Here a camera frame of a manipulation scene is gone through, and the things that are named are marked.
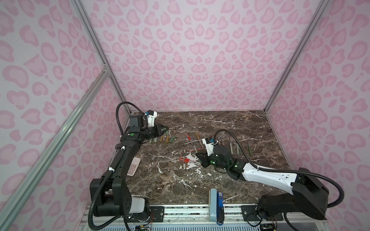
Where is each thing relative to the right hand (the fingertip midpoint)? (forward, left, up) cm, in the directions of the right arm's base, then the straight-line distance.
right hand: (196, 155), depth 80 cm
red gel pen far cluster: (+21, +6, -14) cm, 26 cm away
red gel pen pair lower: (+3, +5, -14) cm, 15 cm away
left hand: (+12, +16, +9) cm, 22 cm away
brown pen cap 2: (+20, +21, -14) cm, 32 cm away
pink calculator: (-2, +39, -12) cm, 41 cm away
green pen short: (+10, -35, -14) cm, 39 cm away
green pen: (+12, -23, -15) cm, 30 cm away
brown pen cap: (+20, +25, -13) cm, 34 cm away
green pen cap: (+18, +29, -13) cm, 37 cm away
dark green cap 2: (+19, +17, -14) cm, 29 cm away
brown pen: (+17, -18, -14) cm, 29 cm away
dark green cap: (+9, +17, +8) cm, 21 cm away
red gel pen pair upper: (+4, +8, -13) cm, 16 cm away
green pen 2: (+12, -27, -14) cm, 33 cm away
